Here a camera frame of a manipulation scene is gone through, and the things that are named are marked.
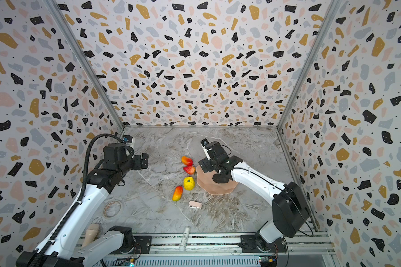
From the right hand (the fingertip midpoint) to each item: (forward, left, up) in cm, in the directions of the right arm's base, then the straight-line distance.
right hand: (206, 154), depth 84 cm
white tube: (-35, +9, -16) cm, 39 cm away
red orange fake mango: (-14, +15, -16) cm, 26 cm away
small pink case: (-20, +5, -16) cm, 26 cm away
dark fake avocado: (-6, -7, -15) cm, 18 cm away
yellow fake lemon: (-10, +9, -13) cm, 18 cm away
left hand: (-4, +32, +7) cm, 33 cm away
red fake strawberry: (-1, +10, -15) cm, 18 cm away
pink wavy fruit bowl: (-6, +1, -18) cm, 19 cm away
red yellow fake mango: (+6, +12, -16) cm, 21 cm away
